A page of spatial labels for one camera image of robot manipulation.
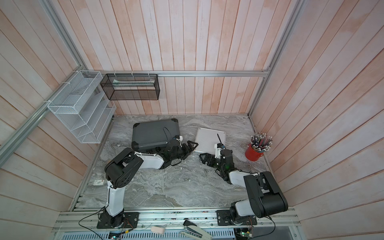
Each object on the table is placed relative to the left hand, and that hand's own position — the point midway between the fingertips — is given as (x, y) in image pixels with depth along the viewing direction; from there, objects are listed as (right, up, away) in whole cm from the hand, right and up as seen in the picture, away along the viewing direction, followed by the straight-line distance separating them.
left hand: (196, 149), depth 92 cm
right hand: (+6, -4, 0) cm, 7 cm away
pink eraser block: (-19, -35, -22) cm, 46 cm away
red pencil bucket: (+35, -3, 0) cm, 36 cm away
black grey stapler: (-3, -35, -24) cm, 42 cm away
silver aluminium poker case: (+8, +6, +11) cm, 15 cm away
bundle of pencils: (+38, +5, -5) cm, 39 cm away
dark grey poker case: (-28, +10, +6) cm, 30 cm away
